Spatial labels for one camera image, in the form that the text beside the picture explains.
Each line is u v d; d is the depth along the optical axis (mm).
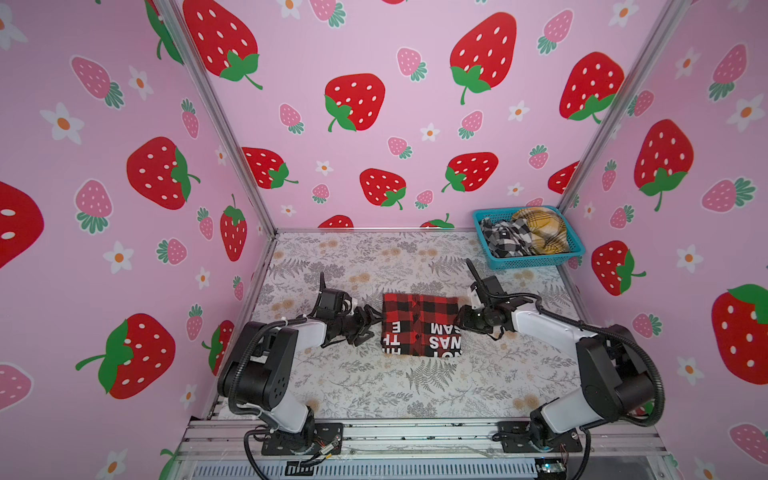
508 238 1063
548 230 1074
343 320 804
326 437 750
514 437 728
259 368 459
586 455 678
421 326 897
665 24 704
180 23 689
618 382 441
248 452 687
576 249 1041
